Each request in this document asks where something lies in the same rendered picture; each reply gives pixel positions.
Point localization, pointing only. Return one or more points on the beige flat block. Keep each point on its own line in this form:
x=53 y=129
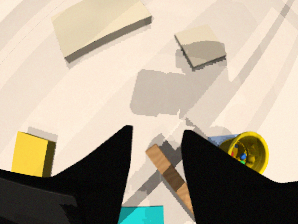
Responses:
x=91 y=23

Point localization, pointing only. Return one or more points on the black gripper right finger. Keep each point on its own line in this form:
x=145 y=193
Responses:
x=225 y=191

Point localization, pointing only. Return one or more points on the yellow block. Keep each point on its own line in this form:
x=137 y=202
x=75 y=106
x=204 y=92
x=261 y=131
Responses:
x=33 y=155

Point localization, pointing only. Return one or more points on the brown wooden plank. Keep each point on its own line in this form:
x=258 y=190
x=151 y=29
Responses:
x=170 y=173

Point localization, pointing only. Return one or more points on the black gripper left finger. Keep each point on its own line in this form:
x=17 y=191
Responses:
x=88 y=192

